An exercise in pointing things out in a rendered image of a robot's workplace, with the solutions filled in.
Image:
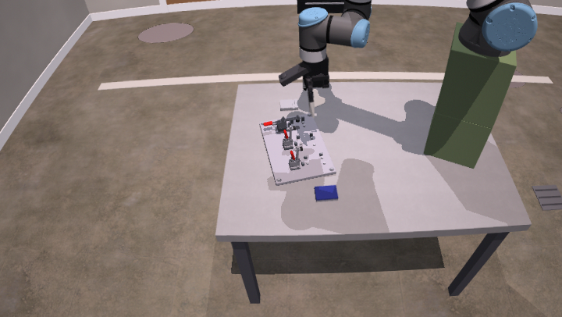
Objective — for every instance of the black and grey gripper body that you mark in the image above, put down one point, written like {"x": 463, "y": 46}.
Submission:
{"x": 319, "y": 75}

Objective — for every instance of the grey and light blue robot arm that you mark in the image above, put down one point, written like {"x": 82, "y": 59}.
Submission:
{"x": 494, "y": 28}

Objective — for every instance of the toggle clamp with red handle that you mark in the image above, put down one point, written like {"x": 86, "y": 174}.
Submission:
{"x": 282, "y": 125}
{"x": 295, "y": 165}

